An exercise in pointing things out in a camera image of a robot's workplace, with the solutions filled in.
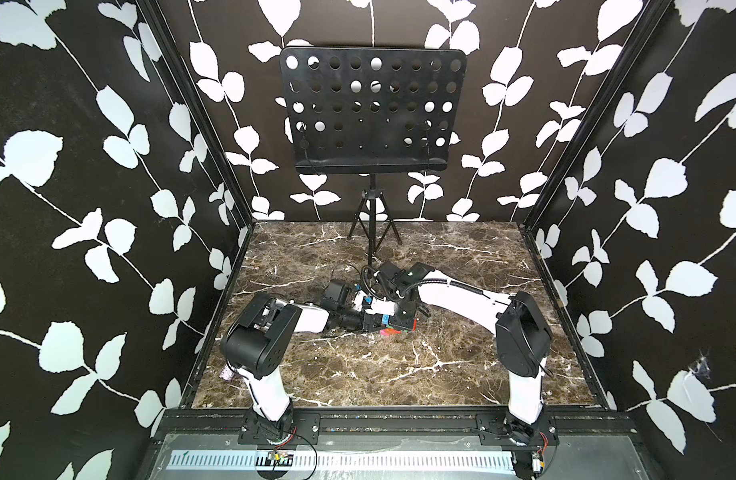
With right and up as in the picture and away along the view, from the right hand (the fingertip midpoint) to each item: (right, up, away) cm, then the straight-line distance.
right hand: (395, 316), depth 87 cm
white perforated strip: (-13, -31, -17) cm, 37 cm away
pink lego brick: (-3, -5, +3) cm, 7 cm away
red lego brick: (-1, -5, +2) cm, 5 cm away
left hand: (-3, -3, +3) cm, 5 cm away
